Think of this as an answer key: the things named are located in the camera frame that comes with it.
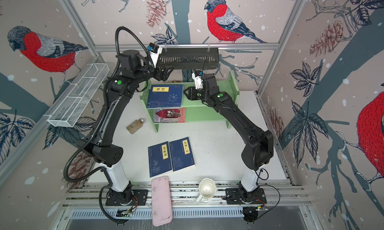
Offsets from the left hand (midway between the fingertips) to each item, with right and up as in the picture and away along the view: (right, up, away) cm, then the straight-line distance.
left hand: (166, 62), depth 68 cm
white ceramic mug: (+20, -63, +8) cm, 67 cm away
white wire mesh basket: (-49, -25, +2) cm, 55 cm away
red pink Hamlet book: (-1, -26, +24) cm, 36 cm away
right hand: (+8, -13, +12) cm, 19 cm away
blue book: (-8, -52, +19) cm, 56 cm away
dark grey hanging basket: (+7, +14, +38) cm, 41 cm away
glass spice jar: (-27, -34, +28) cm, 51 cm away
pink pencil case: (-3, -67, +2) cm, 67 cm away
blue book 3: (-1, -15, +12) cm, 19 cm away
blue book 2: (+5, -50, +18) cm, 53 cm away
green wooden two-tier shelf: (+15, -23, +25) cm, 37 cm away
